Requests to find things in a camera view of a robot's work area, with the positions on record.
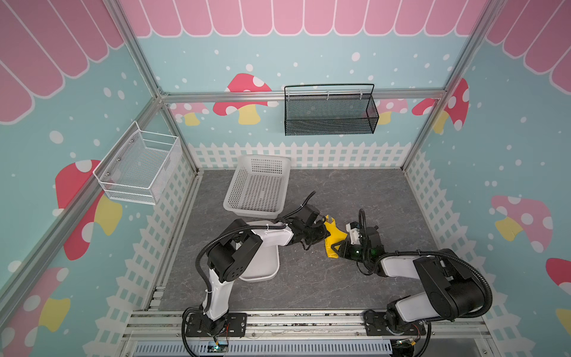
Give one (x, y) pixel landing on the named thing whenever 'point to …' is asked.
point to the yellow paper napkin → (336, 234)
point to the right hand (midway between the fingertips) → (332, 246)
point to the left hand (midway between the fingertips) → (330, 237)
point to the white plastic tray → (267, 263)
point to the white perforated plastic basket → (259, 186)
